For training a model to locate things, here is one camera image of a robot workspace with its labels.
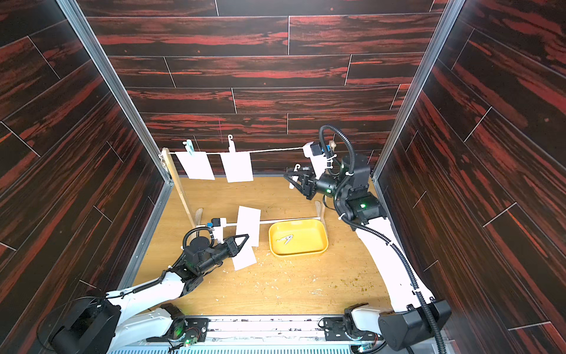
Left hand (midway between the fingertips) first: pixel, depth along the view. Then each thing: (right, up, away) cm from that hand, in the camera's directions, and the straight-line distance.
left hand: (250, 237), depth 79 cm
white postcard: (-1, +5, +3) cm, 6 cm away
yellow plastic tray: (+17, -4, +17) cm, 24 cm away
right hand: (+15, +23, -15) cm, 31 cm away
